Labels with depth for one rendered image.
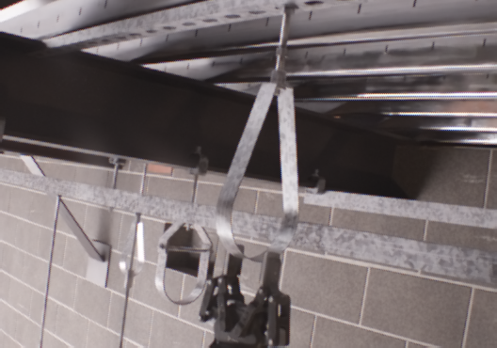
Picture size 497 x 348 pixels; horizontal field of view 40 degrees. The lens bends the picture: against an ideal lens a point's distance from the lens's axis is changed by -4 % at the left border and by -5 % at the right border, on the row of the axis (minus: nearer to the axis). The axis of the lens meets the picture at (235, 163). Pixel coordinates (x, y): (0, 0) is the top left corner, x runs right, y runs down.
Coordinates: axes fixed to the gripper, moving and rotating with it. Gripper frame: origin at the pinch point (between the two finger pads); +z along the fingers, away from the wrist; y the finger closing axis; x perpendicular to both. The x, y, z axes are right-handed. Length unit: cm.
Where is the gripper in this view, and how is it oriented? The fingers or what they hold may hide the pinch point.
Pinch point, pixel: (251, 260)
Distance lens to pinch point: 82.5
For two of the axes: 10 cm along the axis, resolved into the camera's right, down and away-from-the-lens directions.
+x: 7.3, 1.4, 6.7
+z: 1.5, -9.9, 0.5
